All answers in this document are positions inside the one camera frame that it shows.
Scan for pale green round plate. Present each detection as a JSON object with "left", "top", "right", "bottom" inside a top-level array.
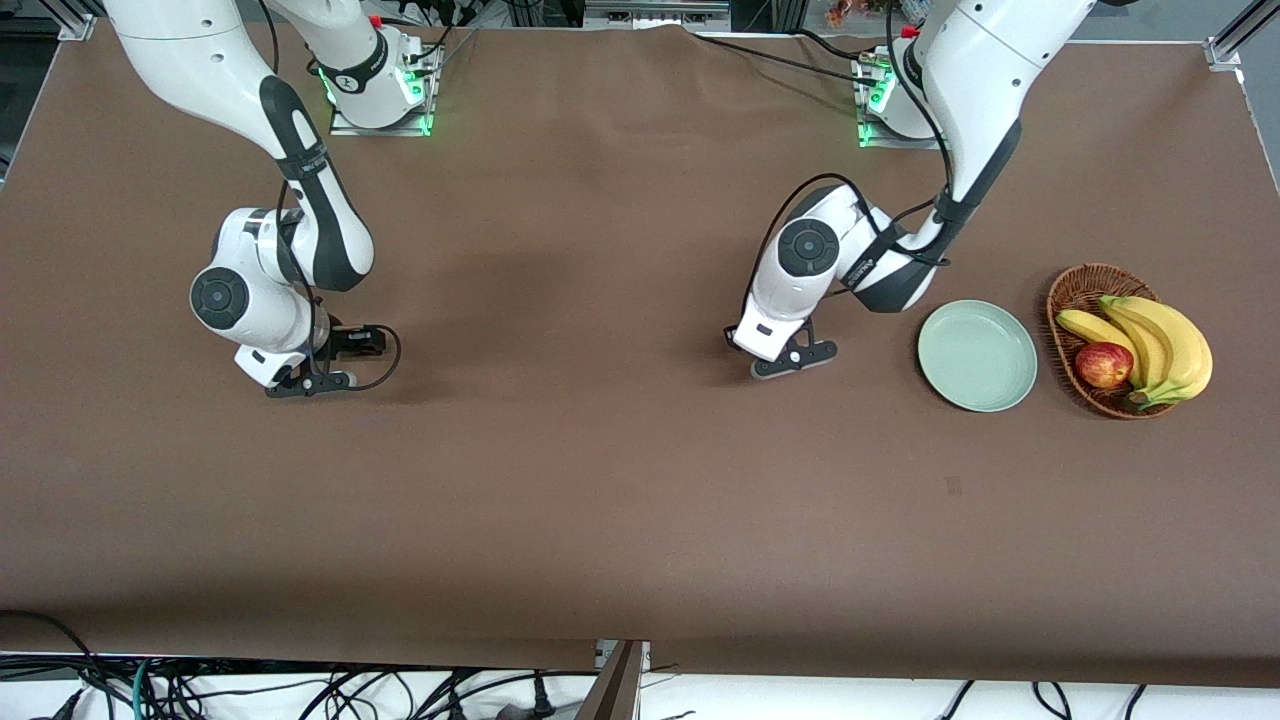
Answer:
[{"left": 917, "top": 299, "right": 1039, "bottom": 414}]

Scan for brown table cover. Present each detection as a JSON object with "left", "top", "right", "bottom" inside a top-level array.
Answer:
[{"left": 0, "top": 18, "right": 1280, "bottom": 689}]

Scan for brown wicker basket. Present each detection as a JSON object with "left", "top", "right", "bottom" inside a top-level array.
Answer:
[{"left": 1046, "top": 263, "right": 1191, "bottom": 420}]

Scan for red apple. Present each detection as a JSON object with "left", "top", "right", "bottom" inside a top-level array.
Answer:
[{"left": 1074, "top": 341, "right": 1135, "bottom": 390}]

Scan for yellow banana bunch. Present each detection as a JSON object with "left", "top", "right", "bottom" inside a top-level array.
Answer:
[{"left": 1056, "top": 294, "right": 1214, "bottom": 411}]

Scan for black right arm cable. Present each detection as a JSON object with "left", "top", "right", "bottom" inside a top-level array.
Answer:
[{"left": 255, "top": 0, "right": 403, "bottom": 393}]

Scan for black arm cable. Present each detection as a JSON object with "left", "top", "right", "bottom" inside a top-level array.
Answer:
[
  {"left": 755, "top": 0, "right": 956, "bottom": 301},
  {"left": 255, "top": 0, "right": 403, "bottom": 393}
]

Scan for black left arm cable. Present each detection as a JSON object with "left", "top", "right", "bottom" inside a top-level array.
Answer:
[{"left": 755, "top": 0, "right": 956, "bottom": 301}]

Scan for metal frame rail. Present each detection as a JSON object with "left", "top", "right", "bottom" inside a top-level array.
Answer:
[{"left": 583, "top": 0, "right": 733, "bottom": 31}]

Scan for aluminium table frame post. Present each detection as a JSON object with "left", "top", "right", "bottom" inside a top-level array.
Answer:
[{"left": 575, "top": 638, "right": 653, "bottom": 720}]

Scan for black plug cable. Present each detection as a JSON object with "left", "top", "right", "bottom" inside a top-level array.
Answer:
[{"left": 495, "top": 672, "right": 561, "bottom": 720}]

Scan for aluminium frame profile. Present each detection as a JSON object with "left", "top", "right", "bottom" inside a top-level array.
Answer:
[
  {"left": 1205, "top": 0, "right": 1280, "bottom": 73},
  {"left": 55, "top": 0, "right": 98, "bottom": 43}
]

